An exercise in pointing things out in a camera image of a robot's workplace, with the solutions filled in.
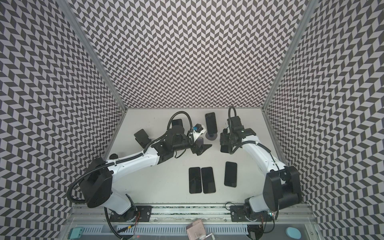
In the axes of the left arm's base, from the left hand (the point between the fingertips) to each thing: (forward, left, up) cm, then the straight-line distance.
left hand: (207, 139), depth 76 cm
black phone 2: (-14, 0, -20) cm, 25 cm away
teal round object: (-38, -39, -22) cm, 59 cm away
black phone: (+16, +18, -9) cm, 26 cm away
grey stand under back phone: (+15, -4, -21) cm, 26 cm away
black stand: (+10, +41, -15) cm, 45 cm away
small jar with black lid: (-4, +52, -11) cm, 53 cm away
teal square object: (-38, +60, -17) cm, 72 cm away
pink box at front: (-37, +6, -16) cm, 41 cm away
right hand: (+3, -12, -10) cm, 16 cm away
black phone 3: (-11, -14, -20) cm, 27 cm away
